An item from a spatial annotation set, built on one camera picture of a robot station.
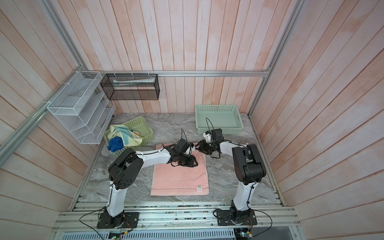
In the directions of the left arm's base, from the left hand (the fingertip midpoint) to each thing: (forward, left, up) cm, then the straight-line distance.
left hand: (195, 167), depth 90 cm
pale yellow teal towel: (+15, +42, +10) cm, 46 cm away
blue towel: (+12, +50, +8) cm, 52 cm away
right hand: (+13, -1, +2) cm, 13 cm away
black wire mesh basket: (+53, +47, +22) cm, 74 cm away
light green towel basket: (+34, +43, 0) cm, 55 cm away
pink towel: (+15, +24, -1) cm, 29 cm away
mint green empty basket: (+45, -27, -2) cm, 52 cm away
